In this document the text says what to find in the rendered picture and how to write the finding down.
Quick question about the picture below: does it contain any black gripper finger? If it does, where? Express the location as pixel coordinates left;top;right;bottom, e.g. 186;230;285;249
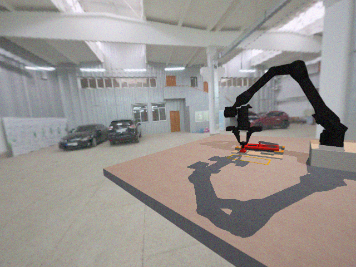
246;132;254;143
232;131;240;143

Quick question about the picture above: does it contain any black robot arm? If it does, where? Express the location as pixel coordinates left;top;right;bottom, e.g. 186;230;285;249
224;60;348;147

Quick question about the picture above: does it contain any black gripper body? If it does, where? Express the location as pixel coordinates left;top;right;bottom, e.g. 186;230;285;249
226;116;263;132

